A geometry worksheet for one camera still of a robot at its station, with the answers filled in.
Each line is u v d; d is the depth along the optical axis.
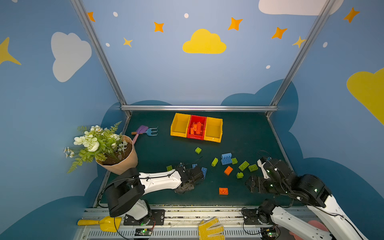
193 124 1.11
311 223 0.53
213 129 1.10
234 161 0.93
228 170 0.90
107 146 0.70
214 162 0.92
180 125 1.12
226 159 0.94
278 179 0.47
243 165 0.91
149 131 1.10
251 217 0.76
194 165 0.91
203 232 0.69
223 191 0.82
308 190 0.41
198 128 1.10
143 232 0.71
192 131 1.07
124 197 0.42
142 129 1.09
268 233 0.71
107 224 0.71
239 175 0.87
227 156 0.96
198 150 0.98
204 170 0.90
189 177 0.63
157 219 0.74
